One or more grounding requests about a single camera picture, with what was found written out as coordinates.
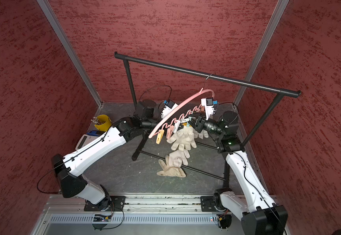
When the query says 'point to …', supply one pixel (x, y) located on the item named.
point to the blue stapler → (94, 133)
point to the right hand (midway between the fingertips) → (183, 119)
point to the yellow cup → (107, 124)
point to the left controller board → (102, 218)
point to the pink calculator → (84, 140)
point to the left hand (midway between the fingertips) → (181, 129)
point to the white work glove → (204, 133)
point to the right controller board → (224, 221)
